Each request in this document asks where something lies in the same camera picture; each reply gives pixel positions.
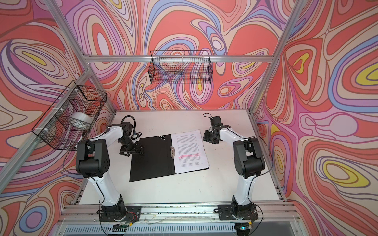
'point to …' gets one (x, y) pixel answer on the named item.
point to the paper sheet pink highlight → (190, 154)
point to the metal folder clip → (173, 152)
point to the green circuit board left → (120, 226)
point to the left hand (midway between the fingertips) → (137, 153)
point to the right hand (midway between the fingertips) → (206, 141)
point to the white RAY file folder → (155, 161)
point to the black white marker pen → (80, 139)
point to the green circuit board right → (244, 226)
